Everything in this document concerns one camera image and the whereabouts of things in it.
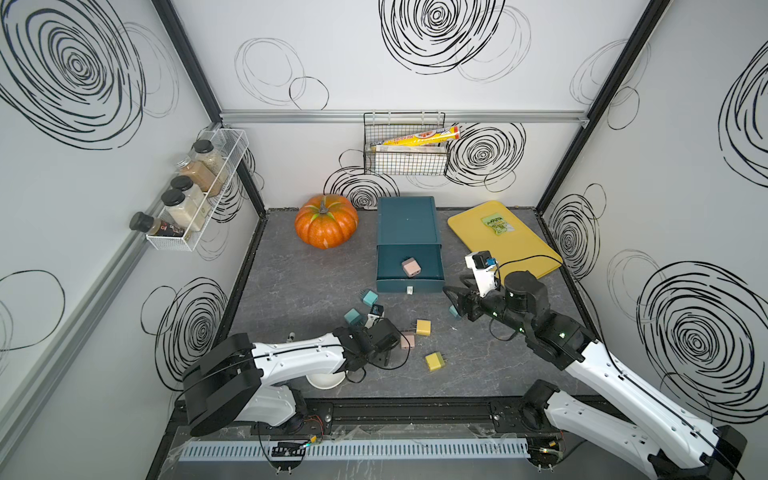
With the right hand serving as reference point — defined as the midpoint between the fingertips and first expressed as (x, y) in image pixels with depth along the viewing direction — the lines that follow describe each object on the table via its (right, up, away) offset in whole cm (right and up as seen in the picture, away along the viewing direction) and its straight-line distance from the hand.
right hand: (454, 285), depth 70 cm
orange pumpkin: (-37, +16, +29) cm, 50 cm away
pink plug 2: (-10, -19, +15) cm, 27 cm away
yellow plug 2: (-3, -23, +11) cm, 26 cm away
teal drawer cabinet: (-10, +6, +15) cm, 19 cm away
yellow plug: (-5, -15, +17) cm, 24 cm away
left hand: (-18, -20, +14) cm, 31 cm away
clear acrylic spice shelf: (-69, +44, +32) cm, 88 cm away
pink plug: (-9, +3, +13) cm, 16 cm away
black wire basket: (-6, +34, +17) cm, 39 cm away
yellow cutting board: (+30, +8, +40) cm, 51 cm away
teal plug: (-21, -8, +24) cm, 33 cm away
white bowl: (-32, -27, +8) cm, 42 cm away
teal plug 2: (-26, -13, +19) cm, 35 cm away
